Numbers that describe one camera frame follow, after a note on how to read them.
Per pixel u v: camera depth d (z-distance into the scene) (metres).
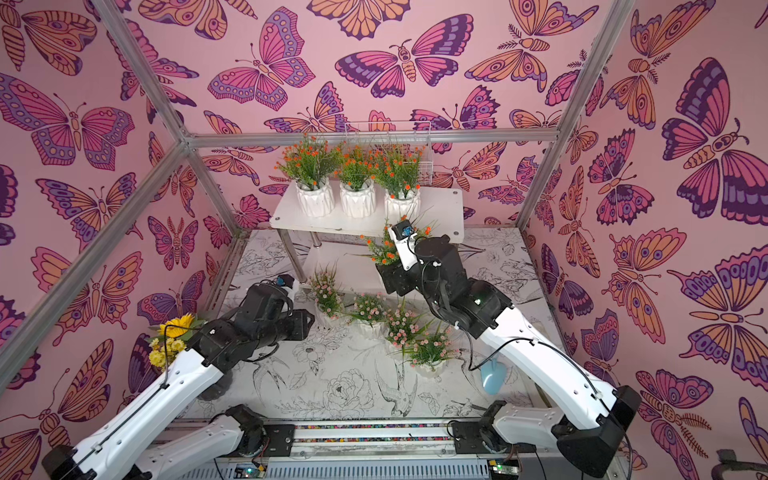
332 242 1.16
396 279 0.58
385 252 0.59
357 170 0.66
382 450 0.73
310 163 0.67
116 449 0.39
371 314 0.81
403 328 0.78
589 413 0.38
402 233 0.55
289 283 0.67
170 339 0.66
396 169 0.65
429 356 0.79
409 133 0.94
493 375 0.83
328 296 0.85
